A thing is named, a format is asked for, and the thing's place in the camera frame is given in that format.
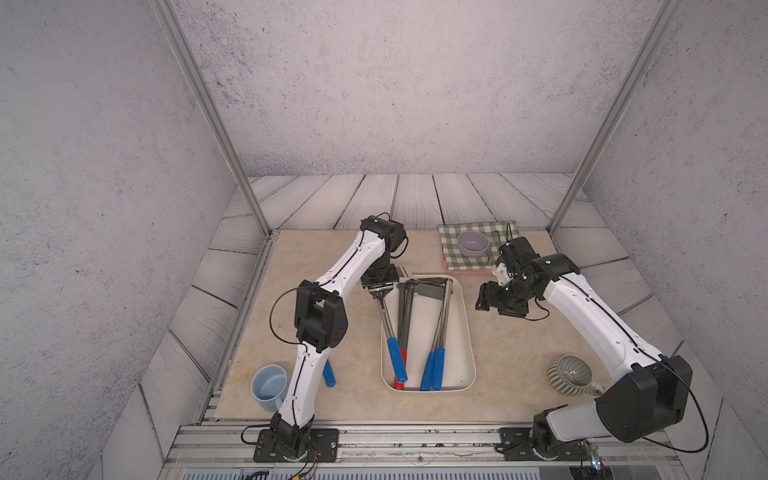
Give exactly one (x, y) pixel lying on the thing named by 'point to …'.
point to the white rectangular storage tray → (459, 359)
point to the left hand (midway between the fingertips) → (390, 295)
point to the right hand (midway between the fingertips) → (488, 307)
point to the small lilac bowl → (473, 243)
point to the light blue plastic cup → (268, 386)
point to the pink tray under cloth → (467, 272)
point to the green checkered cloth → (497, 231)
